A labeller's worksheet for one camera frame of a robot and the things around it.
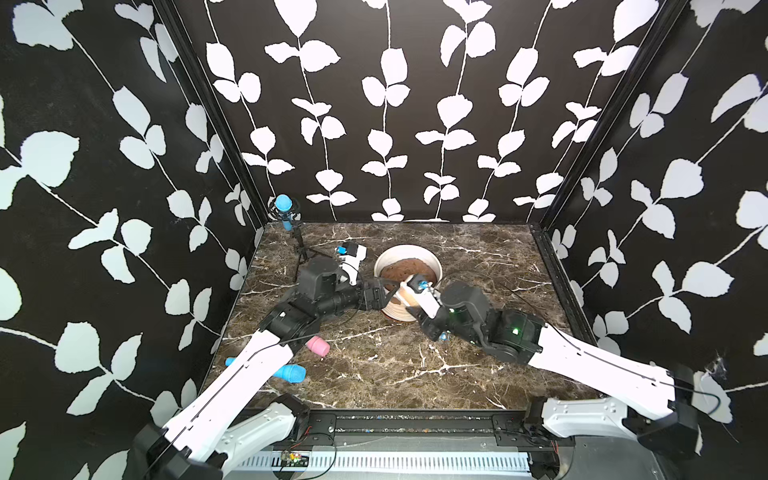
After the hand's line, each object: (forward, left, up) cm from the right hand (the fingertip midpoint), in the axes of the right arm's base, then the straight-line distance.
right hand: (410, 297), depth 69 cm
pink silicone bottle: (-2, +26, -23) cm, 35 cm away
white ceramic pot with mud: (+23, +3, -17) cm, 28 cm away
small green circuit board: (-29, +29, -28) cm, 50 cm away
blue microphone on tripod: (+34, +39, -3) cm, 52 cm away
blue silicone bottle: (-11, +31, -22) cm, 40 cm away
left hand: (+3, +5, +3) cm, 6 cm away
